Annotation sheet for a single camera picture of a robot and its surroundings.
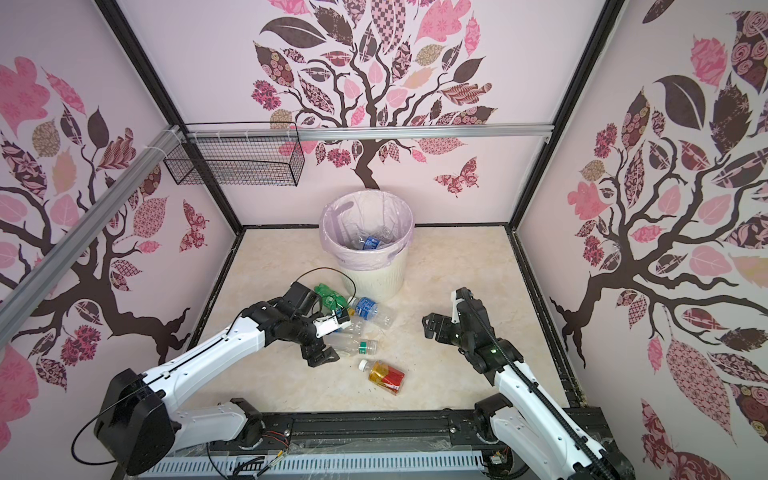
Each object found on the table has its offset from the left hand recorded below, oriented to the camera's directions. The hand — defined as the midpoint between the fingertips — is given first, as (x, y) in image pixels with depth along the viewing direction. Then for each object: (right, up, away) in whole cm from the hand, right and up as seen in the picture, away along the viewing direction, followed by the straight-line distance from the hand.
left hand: (329, 346), depth 80 cm
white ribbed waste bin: (+13, +16, +8) cm, 23 cm away
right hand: (+30, +7, +2) cm, 31 cm away
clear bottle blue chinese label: (+7, +3, +8) cm, 11 cm away
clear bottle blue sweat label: (+10, +8, +11) cm, 17 cm away
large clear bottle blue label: (+10, +29, +13) cm, 33 cm away
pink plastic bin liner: (+4, +38, +13) cm, 41 cm away
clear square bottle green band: (+3, -2, +10) cm, 11 cm away
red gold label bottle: (+15, -7, -2) cm, 17 cm away
